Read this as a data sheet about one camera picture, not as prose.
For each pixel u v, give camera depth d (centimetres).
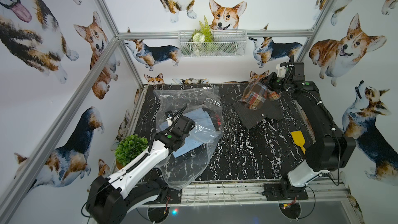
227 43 92
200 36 83
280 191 72
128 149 72
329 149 43
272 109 103
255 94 78
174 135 58
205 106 103
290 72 62
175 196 73
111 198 38
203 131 84
